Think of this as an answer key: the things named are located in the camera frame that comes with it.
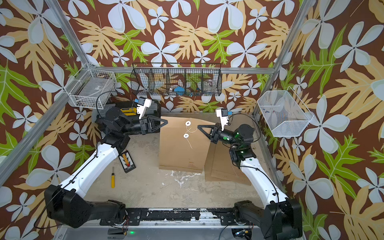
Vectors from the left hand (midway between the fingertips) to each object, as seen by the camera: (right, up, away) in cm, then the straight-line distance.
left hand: (167, 122), depth 61 cm
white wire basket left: (-49, +21, +25) cm, 59 cm away
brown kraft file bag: (+6, -10, +7) cm, 14 cm away
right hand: (+13, -3, +4) cm, 14 cm away
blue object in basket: (+3, +22, +33) cm, 39 cm away
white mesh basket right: (+64, +6, +23) cm, 68 cm away
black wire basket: (+1, +30, +38) cm, 48 cm away
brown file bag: (+28, -26, +30) cm, 49 cm away
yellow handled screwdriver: (-36, -33, +25) cm, 55 cm away
